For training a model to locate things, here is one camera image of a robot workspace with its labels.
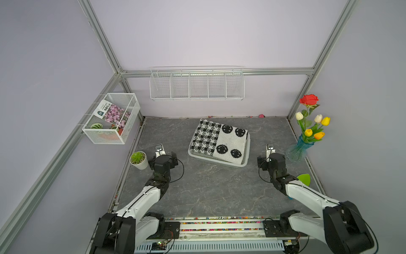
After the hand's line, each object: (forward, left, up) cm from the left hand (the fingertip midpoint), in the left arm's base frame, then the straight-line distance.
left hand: (165, 154), depth 86 cm
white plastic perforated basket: (-4, -26, -2) cm, 27 cm away
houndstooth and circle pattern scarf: (+5, -34, +1) cm, 34 cm away
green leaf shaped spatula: (-15, -79, -11) cm, 81 cm away
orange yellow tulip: (-7, -75, +18) cm, 77 cm away
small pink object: (+38, -69, -13) cm, 80 cm away
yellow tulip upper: (+2, -83, +18) cm, 85 cm away
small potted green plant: (0, +16, -4) cm, 16 cm away
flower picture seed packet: (+11, +21, +22) cm, 33 cm away
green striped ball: (+4, +26, +22) cm, 34 cm away
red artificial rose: (+11, -76, +24) cm, 81 cm away
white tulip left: (+9, -73, +16) cm, 75 cm away
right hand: (-3, -58, -2) cm, 58 cm away
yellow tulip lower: (-4, -71, +17) cm, 73 cm away
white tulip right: (+4, -80, +18) cm, 82 cm away
